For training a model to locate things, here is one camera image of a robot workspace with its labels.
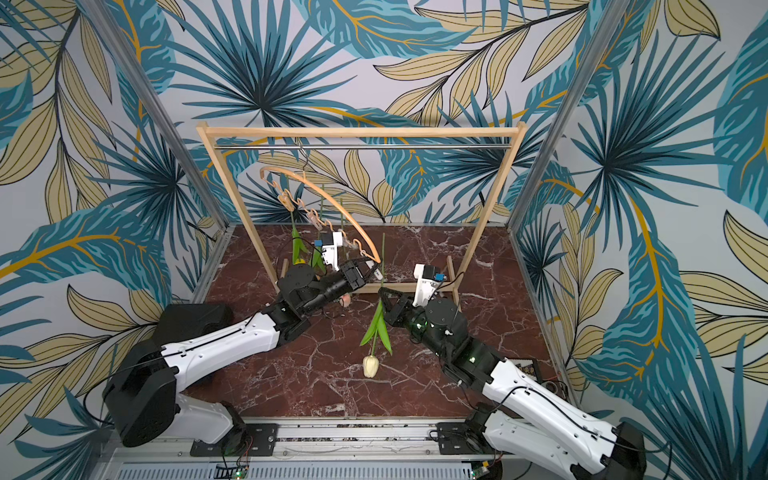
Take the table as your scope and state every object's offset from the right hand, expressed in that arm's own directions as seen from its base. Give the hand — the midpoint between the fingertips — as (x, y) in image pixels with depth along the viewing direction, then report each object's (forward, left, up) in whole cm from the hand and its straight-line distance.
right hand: (378, 291), depth 67 cm
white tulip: (-6, 0, -4) cm, 7 cm away
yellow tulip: (+22, +24, -10) cm, 34 cm away
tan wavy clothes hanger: (+53, +32, -20) cm, 65 cm away
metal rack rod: (+53, +4, +4) cm, 53 cm away
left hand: (+5, -1, +3) cm, 6 cm away
